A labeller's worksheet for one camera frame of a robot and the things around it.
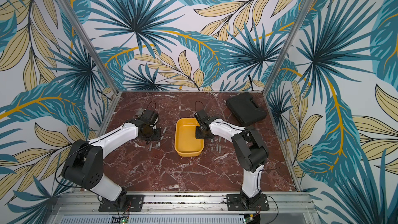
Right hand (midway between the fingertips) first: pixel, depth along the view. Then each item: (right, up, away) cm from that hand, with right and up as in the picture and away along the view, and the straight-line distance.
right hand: (200, 135), depth 95 cm
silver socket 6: (-26, -6, -2) cm, 27 cm away
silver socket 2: (+10, -7, -3) cm, 12 cm away
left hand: (-25, -1, -6) cm, 26 cm away
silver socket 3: (+7, -7, -4) cm, 10 cm away
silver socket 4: (-29, -6, -5) cm, 30 cm away
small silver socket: (-22, +3, +2) cm, 23 cm away
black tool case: (+30, +16, +10) cm, 36 cm away
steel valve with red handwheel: (-41, +14, +9) cm, 44 cm away
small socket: (+10, +4, -35) cm, 37 cm away
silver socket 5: (-25, -5, -3) cm, 25 cm away
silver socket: (+12, -8, -3) cm, 14 cm away
